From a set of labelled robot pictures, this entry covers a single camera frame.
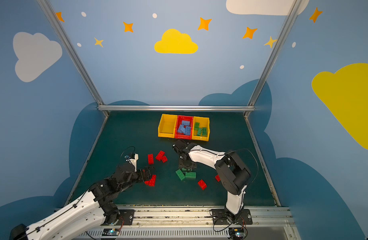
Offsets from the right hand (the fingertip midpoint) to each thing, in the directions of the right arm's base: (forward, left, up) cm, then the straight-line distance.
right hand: (186, 164), depth 91 cm
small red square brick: (+3, +14, -1) cm, 15 cm away
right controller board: (-33, -26, -3) cm, 42 cm away
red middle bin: (+21, +5, +1) cm, 21 cm away
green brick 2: (-6, -3, -1) cm, 7 cm away
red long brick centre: (+5, +17, -1) cm, 17 cm away
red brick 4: (-7, -19, 0) cm, 20 cm away
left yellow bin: (+31, +16, 0) cm, 35 cm away
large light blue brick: (+33, +2, +1) cm, 33 cm away
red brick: (+2, +23, +1) cm, 23 cm away
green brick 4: (+28, -8, -1) cm, 29 cm away
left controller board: (-36, +35, -1) cm, 50 cm away
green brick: (-6, +3, -1) cm, 7 cm away
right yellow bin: (+34, -12, +2) cm, 36 cm away
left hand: (-9, +19, +10) cm, 23 cm away
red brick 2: (-13, +20, +18) cm, 30 cm away
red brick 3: (-12, -10, -1) cm, 15 cm away
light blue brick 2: (+26, 0, +1) cm, 26 cm away
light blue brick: (+27, +5, +1) cm, 27 cm away
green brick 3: (+28, -12, -2) cm, 31 cm away
